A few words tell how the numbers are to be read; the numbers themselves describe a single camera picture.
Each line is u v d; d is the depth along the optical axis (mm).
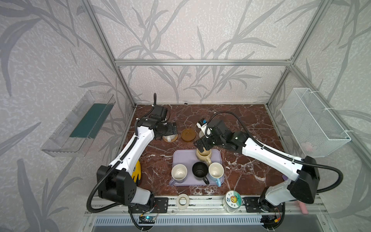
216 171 839
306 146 725
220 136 568
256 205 737
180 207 736
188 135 1017
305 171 428
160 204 737
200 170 839
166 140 917
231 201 678
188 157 906
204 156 825
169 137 897
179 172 821
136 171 829
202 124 666
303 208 715
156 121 565
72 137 630
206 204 753
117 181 404
